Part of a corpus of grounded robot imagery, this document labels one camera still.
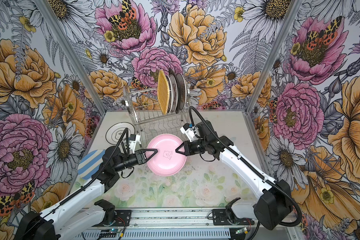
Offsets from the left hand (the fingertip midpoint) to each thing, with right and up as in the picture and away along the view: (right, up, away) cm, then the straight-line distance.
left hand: (157, 155), depth 74 cm
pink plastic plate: (+5, -3, -1) cm, 6 cm away
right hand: (+11, +1, -2) cm, 11 cm away
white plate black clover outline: (-36, +10, +35) cm, 51 cm away
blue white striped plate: (-45, -9, +20) cm, 50 cm away
